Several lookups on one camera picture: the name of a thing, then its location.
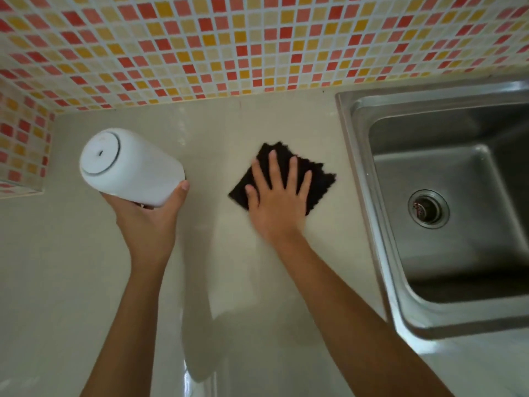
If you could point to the black cloth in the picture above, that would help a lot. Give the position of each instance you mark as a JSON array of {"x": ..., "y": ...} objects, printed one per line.
[{"x": 320, "y": 186}]

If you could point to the metal sink drain strainer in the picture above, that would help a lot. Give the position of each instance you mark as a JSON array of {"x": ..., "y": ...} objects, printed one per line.
[{"x": 428, "y": 209}]

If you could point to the person's left hand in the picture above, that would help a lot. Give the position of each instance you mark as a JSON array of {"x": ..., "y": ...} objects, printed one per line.
[{"x": 149, "y": 231}]

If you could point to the white plastic cup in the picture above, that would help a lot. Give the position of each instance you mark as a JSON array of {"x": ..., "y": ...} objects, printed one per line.
[{"x": 124, "y": 161}]

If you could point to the person's right forearm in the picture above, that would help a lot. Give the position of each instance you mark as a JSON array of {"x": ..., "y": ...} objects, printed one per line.
[{"x": 363, "y": 326}]

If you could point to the person's left forearm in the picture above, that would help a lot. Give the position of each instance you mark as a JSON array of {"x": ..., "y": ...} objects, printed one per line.
[{"x": 124, "y": 334}]

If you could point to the beige countertop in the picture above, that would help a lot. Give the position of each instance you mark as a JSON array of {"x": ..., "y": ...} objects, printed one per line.
[{"x": 62, "y": 264}]

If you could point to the person's right hand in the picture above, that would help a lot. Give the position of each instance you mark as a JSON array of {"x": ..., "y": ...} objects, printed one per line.
[{"x": 279, "y": 210}]

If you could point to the stainless steel double sink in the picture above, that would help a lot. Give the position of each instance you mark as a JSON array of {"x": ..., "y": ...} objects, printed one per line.
[{"x": 475, "y": 243}]

